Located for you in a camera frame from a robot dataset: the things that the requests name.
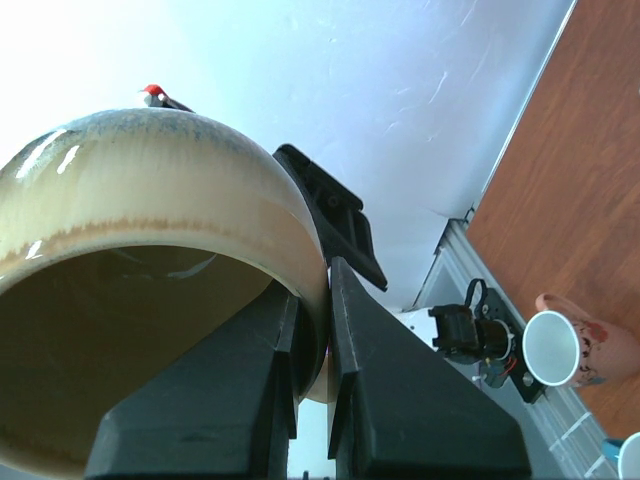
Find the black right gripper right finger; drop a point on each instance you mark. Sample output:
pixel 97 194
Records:
pixel 398 410

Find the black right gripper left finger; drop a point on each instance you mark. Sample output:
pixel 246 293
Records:
pixel 226 409

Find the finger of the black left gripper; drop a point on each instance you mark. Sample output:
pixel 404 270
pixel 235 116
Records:
pixel 343 229

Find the beige round ceramic mug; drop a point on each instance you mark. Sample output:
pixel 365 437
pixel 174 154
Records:
pixel 127 236

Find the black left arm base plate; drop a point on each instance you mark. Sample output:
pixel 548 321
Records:
pixel 515 345

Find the white mug pink handle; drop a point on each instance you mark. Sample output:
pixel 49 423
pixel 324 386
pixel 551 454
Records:
pixel 563 345

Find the grey mug blue handle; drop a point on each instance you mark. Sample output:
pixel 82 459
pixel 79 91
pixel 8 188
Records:
pixel 624 453

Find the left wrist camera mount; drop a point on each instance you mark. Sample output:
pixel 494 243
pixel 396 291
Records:
pixel 154 96

